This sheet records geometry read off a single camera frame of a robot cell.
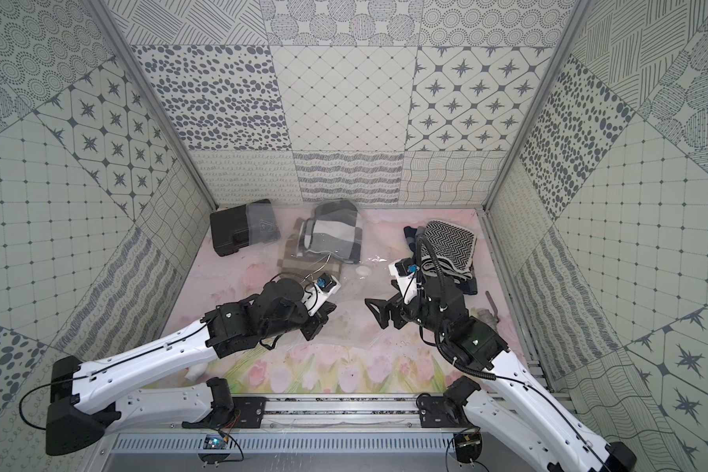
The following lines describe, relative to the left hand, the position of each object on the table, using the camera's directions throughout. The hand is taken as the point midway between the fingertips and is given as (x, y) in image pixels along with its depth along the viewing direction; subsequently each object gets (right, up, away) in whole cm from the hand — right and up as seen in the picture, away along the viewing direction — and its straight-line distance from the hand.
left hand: (340, 311), depth 68 cm
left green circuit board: (-32, -33, +4) cm, 46 cm away
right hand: (+10, +4, +3) cm, 11 cm away
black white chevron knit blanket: (+36, +13, +30) cm, 49 cm away
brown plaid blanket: (-13, +8, +28) cm, 32 cm away
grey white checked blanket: (-6, +20, +40) cm, 46 cm away
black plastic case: (-41, +21, +39) cm, 61 cm away
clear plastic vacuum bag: (+3, -12, +21) cm, 24 cm away
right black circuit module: (+32, -35, +4) cm, 47 cm away
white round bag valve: (+5, +6, +25) cm, 26 cm away
